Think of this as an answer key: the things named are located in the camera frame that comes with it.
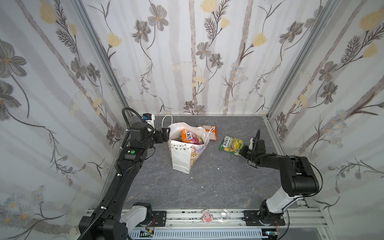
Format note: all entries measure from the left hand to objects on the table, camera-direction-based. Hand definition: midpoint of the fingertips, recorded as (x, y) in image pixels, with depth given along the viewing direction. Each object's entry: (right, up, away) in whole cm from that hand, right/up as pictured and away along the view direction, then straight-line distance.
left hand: (161, 124), depth 75 cm
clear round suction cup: (+33, -47, +1) cm, 57 cm away
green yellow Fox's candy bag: (+42, -13, +25) cm, 51 cm away
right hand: (+46, -13, +23) cm, 53 cm away
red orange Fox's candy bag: (+13, -6, +7) cm, 16 cm away
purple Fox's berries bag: (+18, -8, +6) cm, 21 cm away
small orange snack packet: (+31, -5, +32) cm, 45 cm away
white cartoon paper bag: (+12, -16, +3) cm, 20 cm away
